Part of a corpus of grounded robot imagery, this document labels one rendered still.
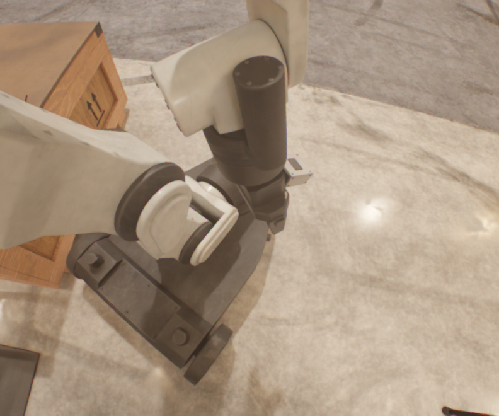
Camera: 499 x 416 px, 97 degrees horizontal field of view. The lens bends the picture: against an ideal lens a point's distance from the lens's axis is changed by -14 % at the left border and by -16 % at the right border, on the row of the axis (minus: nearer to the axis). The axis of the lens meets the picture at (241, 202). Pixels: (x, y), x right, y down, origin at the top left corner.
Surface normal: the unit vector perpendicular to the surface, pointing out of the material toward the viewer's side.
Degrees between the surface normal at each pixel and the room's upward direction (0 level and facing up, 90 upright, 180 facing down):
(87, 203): 90
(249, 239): 0
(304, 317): 0
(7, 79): 0
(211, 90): 58
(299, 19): 84
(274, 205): 13
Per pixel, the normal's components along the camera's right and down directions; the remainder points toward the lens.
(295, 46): 0.44, 0.77
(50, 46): 0.06, -0.44
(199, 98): 0.32, 0.49
